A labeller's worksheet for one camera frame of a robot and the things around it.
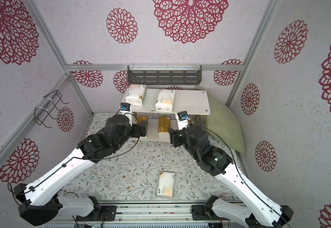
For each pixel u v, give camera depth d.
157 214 0.75
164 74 0.92
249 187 0.40
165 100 0.71
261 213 0.37
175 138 0.55
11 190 0.38
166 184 0.79
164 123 0.97
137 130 0.56
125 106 0.53
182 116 0.51
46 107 0.76
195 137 0.43
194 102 0.79
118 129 0.45
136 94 0.75
